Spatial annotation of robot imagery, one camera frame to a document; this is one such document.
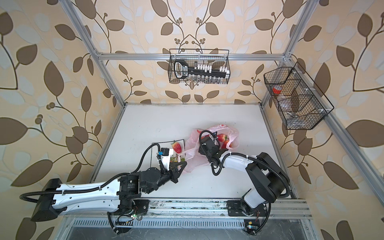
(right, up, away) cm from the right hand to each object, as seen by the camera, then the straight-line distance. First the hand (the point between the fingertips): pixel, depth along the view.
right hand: (205, 147), depth 91 cm
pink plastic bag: (+15, +5, +5) cm, 17 cm away
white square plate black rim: (-24, -2, -24) cm, 34 cm away
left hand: (-9, -3, -25) cm, 27 cm away
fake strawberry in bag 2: (+12, +1, +5) cm, 13 cm away
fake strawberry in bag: (+11, +5, +5) cm, 13 cm away
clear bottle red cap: (+43, +34, -3) cm, 55 cm away
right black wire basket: (+48, +27, -13) cm, 57 cm away
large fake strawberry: (-18, 0, 0) cm, 18 cm away
